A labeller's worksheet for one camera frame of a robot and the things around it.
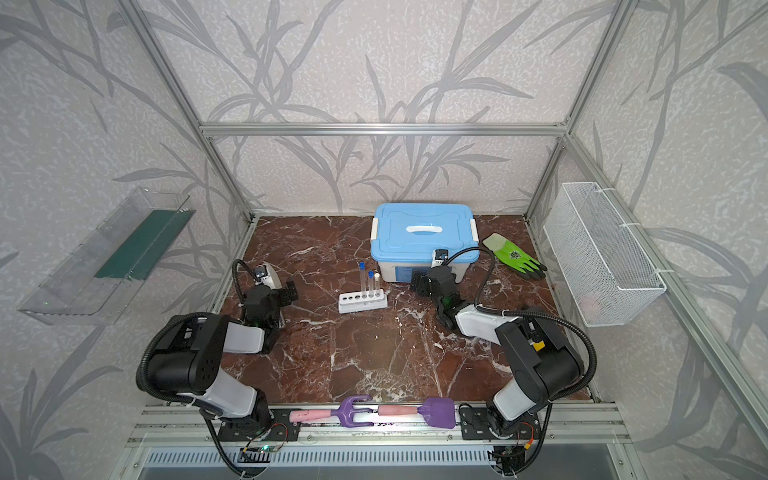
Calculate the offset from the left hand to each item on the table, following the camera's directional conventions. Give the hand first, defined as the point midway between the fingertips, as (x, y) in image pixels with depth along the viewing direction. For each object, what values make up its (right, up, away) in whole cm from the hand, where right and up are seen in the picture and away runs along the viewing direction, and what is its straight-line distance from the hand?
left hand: (278, 270), depth 94 cm
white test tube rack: (+27, -10, -1) cm, 29 cm away
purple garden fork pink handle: (+25, -34, -19) cm, 46 cm away
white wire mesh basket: (+82, +4, -32) cm, 88 cm away
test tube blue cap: (+30, -2, -7) cm, 31 cm away
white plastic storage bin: (+39, -1, +1) cm, 39 cm away
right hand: (+47, +2, 0) cm, 47 cm away
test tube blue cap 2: (+27, -5, -2) cm, 28 cm away
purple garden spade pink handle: (+49, -34, -19) cm, 62 cm away
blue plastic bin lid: (+42, +12, -2) cm, 44 cm away
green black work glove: (+80, +3, +12) cm, 81 cm away
